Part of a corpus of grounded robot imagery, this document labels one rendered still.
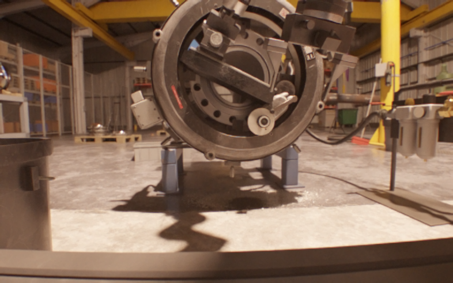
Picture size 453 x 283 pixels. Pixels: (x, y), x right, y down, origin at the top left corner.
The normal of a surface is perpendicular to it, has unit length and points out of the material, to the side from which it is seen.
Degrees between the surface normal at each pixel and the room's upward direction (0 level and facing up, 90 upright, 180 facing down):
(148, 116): 90
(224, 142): 90
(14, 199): 93
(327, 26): 114
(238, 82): 90
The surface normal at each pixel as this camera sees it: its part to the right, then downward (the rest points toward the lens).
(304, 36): 0.14, 0.47
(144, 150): 0.32, 0.07
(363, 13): 0.01, 0.08
